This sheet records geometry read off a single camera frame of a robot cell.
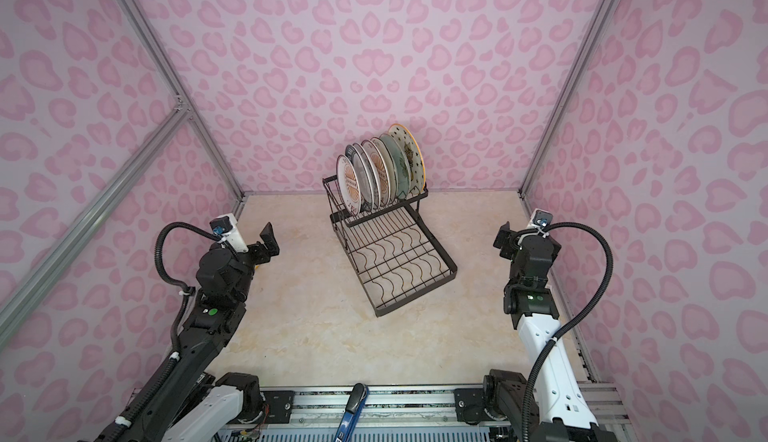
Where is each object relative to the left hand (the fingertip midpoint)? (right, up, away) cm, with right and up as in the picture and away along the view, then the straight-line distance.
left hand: (252, 223), depth 74 cm
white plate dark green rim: (+28, +10, +2) cm, 30 cm away
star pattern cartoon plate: (+40, +19, +10) cm, 46 cm away
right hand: (+69, 0, +1) cm, 69 cm away
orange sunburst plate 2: (+32, +13, +3) cm, 34 cm away
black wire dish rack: (+35, -11, +26) cm, 45 cm away
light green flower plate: (+37, +16, +12) cm, 42 cm away
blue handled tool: (+26, -43, -5) cm, 50 cm away
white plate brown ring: (+30, +12, +3) cm, 33 cm away
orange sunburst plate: (+22, +11, +12) cm, 27 cm away
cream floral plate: (+34, +14, +5) cm, 37 cm away
